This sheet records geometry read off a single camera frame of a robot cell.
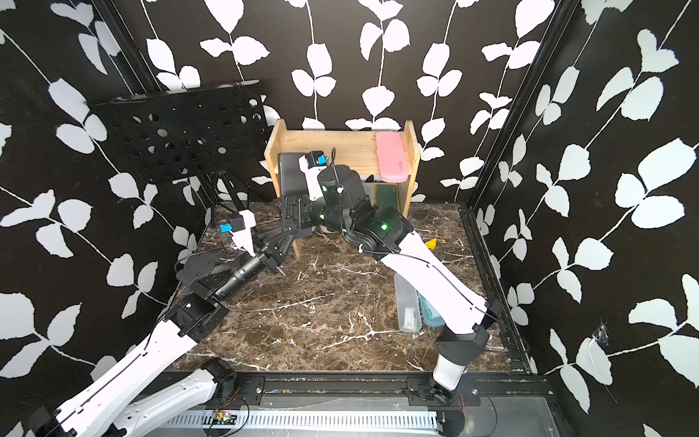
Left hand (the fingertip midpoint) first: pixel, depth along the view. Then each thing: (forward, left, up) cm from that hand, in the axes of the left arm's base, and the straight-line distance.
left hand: (293, 229), depth 60 cm
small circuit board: (-31, +23, -40) cm, 55 cm away
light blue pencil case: (-7, -39, -40) cm, 56 cm away
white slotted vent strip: (-33, -2, -40) cm, 52 cm away
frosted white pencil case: (-3, -32, -40) cm, 51 cm away
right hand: (+4, +1, +6) cm, 7 cm away
